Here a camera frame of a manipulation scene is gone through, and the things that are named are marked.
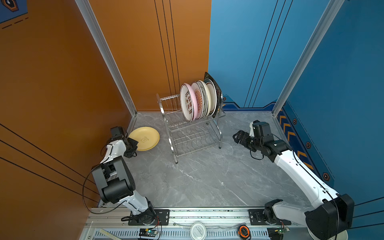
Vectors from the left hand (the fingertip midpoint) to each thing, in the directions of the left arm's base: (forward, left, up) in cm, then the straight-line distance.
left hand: (135, 144), depth 92 cm
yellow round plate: (+7, -5, -2) cm, 9 cm away
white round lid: (-43, -39, -1) cm, 58 cm away
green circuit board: (-43, -15, -9) cm, 47 cm away
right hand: (-3, -59, +13) cm, 61 cm away
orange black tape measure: (-43, -60, -4) cm, 74 cm away
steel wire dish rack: (+8, -30, -3) cm, 32 cm away
